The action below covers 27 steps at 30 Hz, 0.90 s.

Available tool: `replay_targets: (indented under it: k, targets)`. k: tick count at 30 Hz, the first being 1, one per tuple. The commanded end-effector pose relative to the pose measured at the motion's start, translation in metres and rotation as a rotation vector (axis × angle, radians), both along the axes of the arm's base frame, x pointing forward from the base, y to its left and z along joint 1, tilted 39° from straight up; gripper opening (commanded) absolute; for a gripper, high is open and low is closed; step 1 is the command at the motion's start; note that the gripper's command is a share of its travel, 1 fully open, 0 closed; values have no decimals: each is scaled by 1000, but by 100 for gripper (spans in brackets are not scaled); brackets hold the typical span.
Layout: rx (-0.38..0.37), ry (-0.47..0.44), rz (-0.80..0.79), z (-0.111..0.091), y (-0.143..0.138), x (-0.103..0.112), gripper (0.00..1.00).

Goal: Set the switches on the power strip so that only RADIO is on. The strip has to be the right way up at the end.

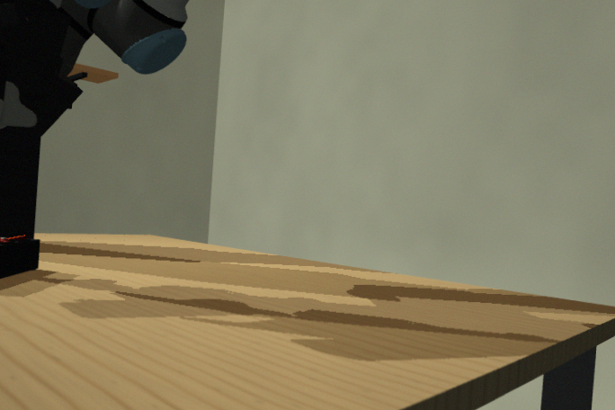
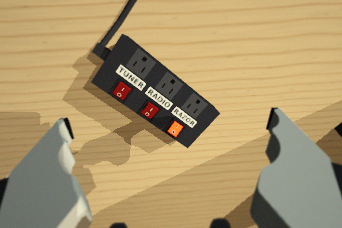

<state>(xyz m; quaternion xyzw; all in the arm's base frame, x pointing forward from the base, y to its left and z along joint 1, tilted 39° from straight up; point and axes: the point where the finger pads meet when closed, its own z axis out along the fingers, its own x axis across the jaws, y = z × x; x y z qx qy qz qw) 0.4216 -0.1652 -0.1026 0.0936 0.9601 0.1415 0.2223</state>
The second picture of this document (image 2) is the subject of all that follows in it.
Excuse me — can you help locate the black power strip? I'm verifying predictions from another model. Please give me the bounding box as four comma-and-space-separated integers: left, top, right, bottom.
91, 0, 220, 148

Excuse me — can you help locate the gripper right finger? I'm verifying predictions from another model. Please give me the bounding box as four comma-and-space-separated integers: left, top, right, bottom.
250, 107, 342, 228

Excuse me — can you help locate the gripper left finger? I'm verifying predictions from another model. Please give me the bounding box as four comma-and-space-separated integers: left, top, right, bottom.
0, 117, 92, 228

